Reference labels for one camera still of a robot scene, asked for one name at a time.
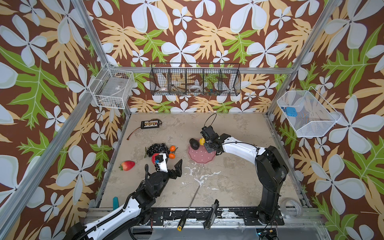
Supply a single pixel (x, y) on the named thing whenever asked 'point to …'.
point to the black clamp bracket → (208, 223)
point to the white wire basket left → (111, 88)
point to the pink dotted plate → (201, 155)
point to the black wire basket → (193, 79)
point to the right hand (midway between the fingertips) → (210, 143)
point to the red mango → (127, 165)
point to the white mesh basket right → (307, 113)
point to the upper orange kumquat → (172, 148)
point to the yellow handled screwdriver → (184, 217)
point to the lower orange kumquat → (171, 156)
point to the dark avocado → (194, 144)
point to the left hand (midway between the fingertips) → (174, 158)
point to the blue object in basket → (291, 111)
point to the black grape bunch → (156, 148)
